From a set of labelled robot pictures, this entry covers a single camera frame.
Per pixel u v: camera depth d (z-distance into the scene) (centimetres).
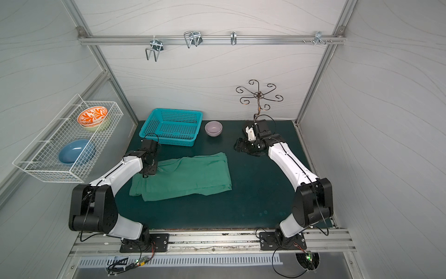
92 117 74
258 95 91
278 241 66
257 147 61
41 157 58
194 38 76
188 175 90
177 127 118
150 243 72
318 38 77
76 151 66
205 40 80
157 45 78
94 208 43
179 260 70
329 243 75
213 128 112
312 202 43
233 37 72
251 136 77
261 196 90
